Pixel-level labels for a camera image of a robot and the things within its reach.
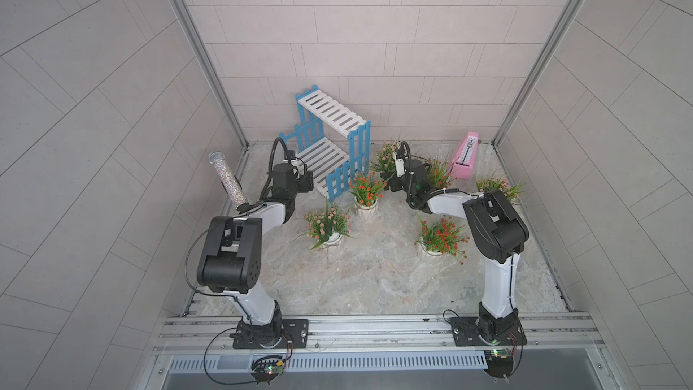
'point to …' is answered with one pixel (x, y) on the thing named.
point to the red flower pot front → (442, 236)
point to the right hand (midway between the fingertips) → (392, 168)
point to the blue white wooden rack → (329, 142)
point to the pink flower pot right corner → (512, 192)
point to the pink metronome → (462, 165)
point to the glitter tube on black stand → (230, 182)
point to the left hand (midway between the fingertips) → (303, 167)
